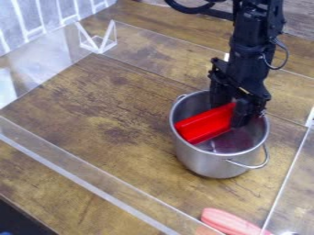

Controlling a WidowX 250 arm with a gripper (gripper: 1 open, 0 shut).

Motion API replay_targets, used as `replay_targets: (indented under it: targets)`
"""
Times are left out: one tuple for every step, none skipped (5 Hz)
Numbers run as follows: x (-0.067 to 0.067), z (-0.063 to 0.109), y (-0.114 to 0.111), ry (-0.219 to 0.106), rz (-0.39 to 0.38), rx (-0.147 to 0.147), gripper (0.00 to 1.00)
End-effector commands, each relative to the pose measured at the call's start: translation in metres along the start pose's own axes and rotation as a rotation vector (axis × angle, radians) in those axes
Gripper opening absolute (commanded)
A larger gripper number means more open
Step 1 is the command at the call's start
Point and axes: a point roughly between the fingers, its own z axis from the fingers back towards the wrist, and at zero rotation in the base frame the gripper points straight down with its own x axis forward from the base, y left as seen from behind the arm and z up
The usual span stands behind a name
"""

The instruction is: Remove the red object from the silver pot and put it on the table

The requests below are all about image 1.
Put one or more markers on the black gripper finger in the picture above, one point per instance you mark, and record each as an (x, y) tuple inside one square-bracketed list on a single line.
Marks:
[(248, 108), (221, 93)]

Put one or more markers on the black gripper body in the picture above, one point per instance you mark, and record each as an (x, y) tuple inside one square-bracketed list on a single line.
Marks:
[(245, 70)]

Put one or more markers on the red plastic block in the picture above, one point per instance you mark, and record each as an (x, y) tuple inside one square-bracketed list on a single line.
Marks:
[(206, 125)]

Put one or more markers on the silver metal pot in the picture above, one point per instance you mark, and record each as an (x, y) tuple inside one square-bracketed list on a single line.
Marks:
[(228, 155)]

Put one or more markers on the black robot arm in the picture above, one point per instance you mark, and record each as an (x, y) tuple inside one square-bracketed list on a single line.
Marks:
[(259, 23)]

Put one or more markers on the clear acrylic right panel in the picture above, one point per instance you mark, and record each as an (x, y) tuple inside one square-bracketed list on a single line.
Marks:
[(292, 214)]

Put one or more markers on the clear acrylic panel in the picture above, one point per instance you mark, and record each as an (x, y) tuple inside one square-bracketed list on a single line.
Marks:
[(145, 207), (292, 214)]

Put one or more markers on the clear acrylic front panel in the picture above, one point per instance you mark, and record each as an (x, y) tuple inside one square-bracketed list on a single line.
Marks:
[(145, 207)]

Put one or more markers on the black wall strip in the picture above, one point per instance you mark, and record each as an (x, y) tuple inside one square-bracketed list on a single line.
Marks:
[(218, 13)]

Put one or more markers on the clear acrylic triangle bracket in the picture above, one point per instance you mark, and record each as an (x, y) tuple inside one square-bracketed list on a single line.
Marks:
[(96, 43)]

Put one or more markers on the orange plastic handle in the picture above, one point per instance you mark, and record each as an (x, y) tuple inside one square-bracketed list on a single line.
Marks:
[(230, 224)]

